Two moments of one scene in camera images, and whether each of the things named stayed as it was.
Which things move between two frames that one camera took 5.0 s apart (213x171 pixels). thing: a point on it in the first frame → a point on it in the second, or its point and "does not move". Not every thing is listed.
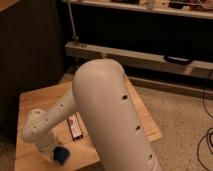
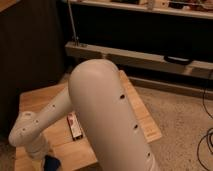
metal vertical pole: (76, 39) does not move
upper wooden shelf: (198, 9) does not move
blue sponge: (60, 154) → (51, 163)
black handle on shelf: (175, 59) does not move
